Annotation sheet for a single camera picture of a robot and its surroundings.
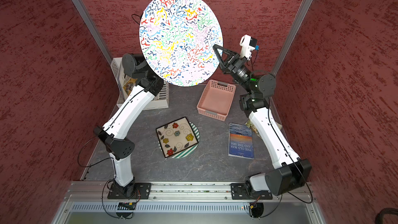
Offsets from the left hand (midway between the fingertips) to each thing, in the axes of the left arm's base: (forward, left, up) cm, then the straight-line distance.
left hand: (178, 14), depth 40 cm
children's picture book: (+5, -39, -70) cm, 80 cm away
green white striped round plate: (-11, +1, -70) cm, 71 cm away
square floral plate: (-2, +10, -69) cm, 70 cm away
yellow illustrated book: (+23, +40, -50) cm, 67 cm away
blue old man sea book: (-5, -29, -69) cm, 75 cm away
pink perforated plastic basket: (+26, -16, -68) cm, 75 cm away
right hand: (0, -9, -11) cm, 14 cm away
